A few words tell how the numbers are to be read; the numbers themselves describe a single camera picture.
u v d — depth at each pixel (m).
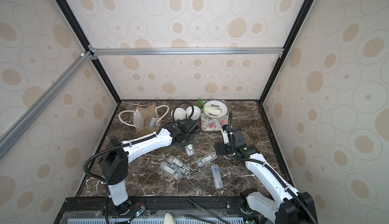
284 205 0.39
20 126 0.54
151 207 0.75
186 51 0.88
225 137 0.74
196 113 1.10
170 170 0.83
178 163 0.86
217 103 1.17
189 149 0.85
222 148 0.73
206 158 0.88
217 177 0.83
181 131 0.62
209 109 1.09
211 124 1.06
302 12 0.75
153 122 1.00
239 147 0.61
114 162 0.46
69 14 0.76
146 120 1.06
